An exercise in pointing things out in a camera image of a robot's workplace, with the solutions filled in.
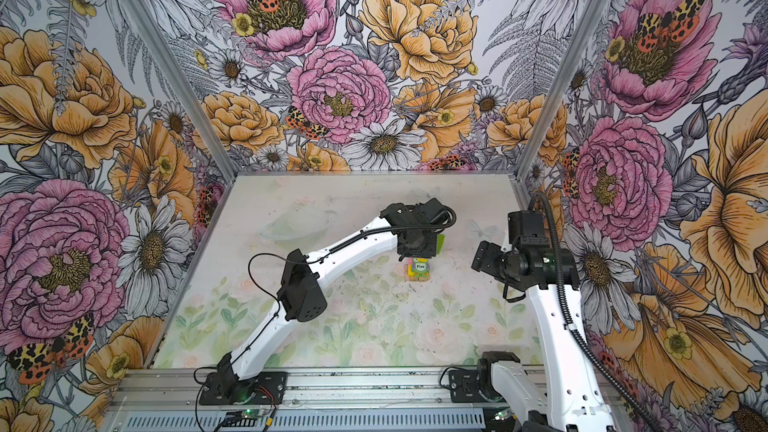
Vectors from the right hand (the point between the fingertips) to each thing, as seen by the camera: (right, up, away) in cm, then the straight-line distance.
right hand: (489, 275), depth 71 cm
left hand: (-14, +1, +15) cm, 21 cm away
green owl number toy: (-15, -3, +18) cm, 24 cm away
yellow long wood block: (-17, -3, +20) cm, 26 cm away
